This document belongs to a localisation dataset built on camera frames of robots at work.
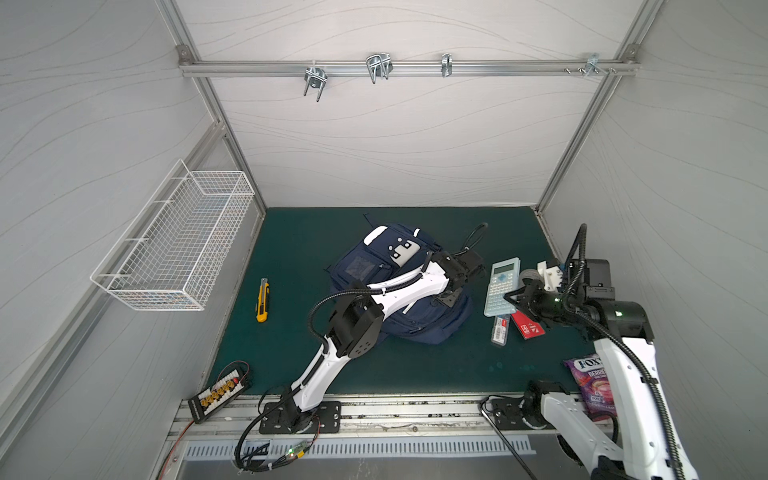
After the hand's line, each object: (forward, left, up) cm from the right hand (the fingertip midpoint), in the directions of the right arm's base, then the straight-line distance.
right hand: (513, 290), depth 70 cm
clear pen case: (-3, -2, -23) cm, 23 cm away
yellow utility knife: (0, +70, -21) cm, 73 cm away
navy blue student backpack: (0, +15, -17) cm, 22 cm away
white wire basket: (0, +81, +9) cm, 81 cm away
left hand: (+9, +15, -15) cm, 23 cm away
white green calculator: (+4, +1, -2) cm, 5 cm away
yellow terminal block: (-19, +71, -21) cm, 77 cm away
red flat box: (0, -10, -22) cm, 24 cm away
